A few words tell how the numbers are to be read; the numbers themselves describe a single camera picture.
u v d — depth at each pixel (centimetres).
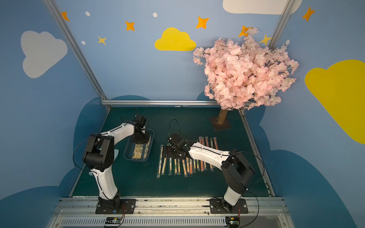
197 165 90
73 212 76
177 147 66
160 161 91
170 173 86
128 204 75
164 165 89
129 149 95
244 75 72
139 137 84
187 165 90
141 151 96
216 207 74
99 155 52
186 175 86
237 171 45
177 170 87
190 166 89
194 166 89
